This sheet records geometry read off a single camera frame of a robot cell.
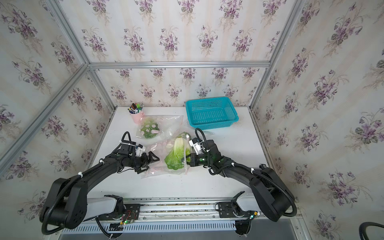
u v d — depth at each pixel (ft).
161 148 2.84
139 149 2.70
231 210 2.39
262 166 2.83
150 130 3.06
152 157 2.59
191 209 2.45
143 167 2.51
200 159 2.35
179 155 2.57
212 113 3.88
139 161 2.50
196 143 2.50
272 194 1.38
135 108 3.41
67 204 1.33
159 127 3.22
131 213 2.34
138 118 3.43
